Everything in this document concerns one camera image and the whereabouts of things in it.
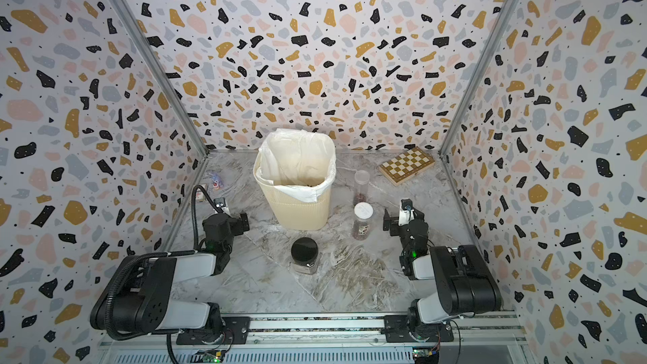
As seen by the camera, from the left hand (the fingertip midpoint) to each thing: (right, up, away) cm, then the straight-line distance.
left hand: (231, 213), depth 91 cm
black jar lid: (+28, -10, -11) cm, 32 cm away
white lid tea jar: (+47, +2, -9) cm, 48 cm away
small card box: (-18, +5, +12) cm, 22 cm away
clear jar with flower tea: (+28, -16, -11) cm, 34 cm away
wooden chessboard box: (+66, +17, +21) cm, 72 cm away
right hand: (+62, +2, 0) cm, 62 cm away
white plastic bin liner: (+25, +18, +4) cm, 31 cm away
